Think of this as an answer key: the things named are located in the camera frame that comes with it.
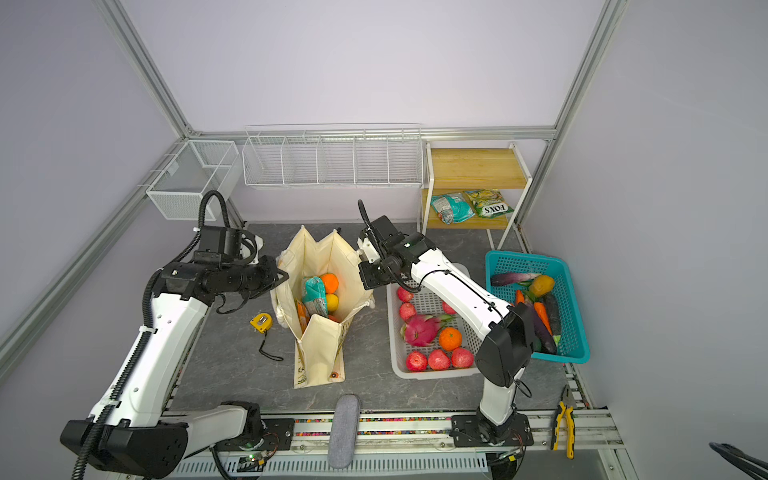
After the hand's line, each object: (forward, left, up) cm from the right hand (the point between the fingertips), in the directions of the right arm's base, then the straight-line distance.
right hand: (366, 282), depth 79 cm
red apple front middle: (-16, -19, -15) cm, 29 cm away
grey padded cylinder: (-34, +5, -17) cm, 39 cm away
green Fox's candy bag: (+33, -39, -2) cm, 52 cm away
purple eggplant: (+12, -45, -17) cm, 49 cm away
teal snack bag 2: (+30, -26, -1) cm, 40 cm away
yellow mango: (+9, -55, -15) cm, 57 cm away
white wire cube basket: (+40, +58, +9) cm, 71 cm away
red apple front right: (-15, -26, -15) cm, 34 cm away
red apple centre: (+1, -24, -17) cm, 29 cm away
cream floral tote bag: (-15, +12, -10) cm, 22 cm away
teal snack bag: (-1, +15, -5) cm, 16 cm away
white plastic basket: (+5, -17, -19) cm, 26 cm away
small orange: (+6, +12, -8) cm, 16 cm away
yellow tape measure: (-3, +34, -18) cm, 38 cm away
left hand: (-4, +18, +7) cm, 20 cm away
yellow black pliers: (-26, -52, -20) cm, 61 cm away
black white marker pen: (+39, +16, -20) cm, 47 cm away
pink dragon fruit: (-8, -15, -12) cm, 21 cm away
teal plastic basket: (-11, -57, -15) cm, 60 cm away
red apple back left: (+6, -10, -17) cm, 20 cm away
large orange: (-10, -23, -15) cm, 29 cm away
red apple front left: (-16, -13, -15) cm, 26 cm away
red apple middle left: (-1, -11, -15) cm, 19 cm away
